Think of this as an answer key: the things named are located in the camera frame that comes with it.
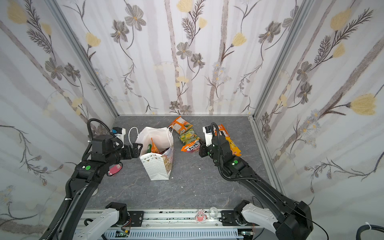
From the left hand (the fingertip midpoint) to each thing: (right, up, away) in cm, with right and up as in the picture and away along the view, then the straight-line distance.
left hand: (133, 141), depth 72 cm
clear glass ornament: (+40, -38, +4) cm, 55 cm away
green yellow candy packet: (+26, 0, +32) cm, 41 cm away
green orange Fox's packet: (+29, -2, +3) cm, 29 cm away
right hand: (+32, +2, +1) cm, 32 cm away
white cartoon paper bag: (+12, -13, +5) cm, 18 cm away
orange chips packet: (+8, -5, +10) cm, 13 cm away
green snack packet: (+4, -5, +14) cm, 15 cm away
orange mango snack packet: (+19, +9, +38) cm, 44 cm away
